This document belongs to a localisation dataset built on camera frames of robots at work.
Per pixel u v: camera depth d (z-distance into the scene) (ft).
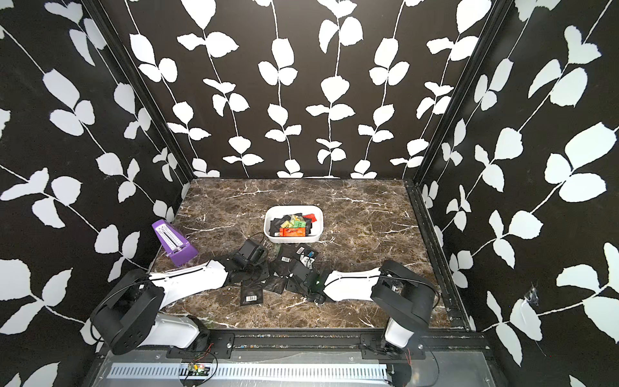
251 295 2.75
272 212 3.33
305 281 2.16
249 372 2.30
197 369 2.31
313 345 2.46
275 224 3.27
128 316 1.39
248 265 2.27
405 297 1.48
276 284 2.84
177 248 2.90
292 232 3.15
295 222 3.24
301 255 2.91
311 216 3.41
